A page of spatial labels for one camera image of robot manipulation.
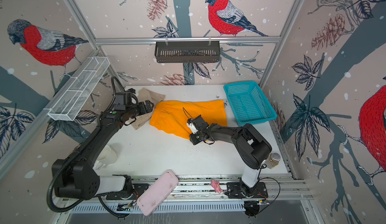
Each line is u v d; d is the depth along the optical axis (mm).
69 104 714
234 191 727
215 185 727
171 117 974
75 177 412
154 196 722
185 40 985
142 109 743
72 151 797
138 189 744
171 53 1068
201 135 691
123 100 624
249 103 1104
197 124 742
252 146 474
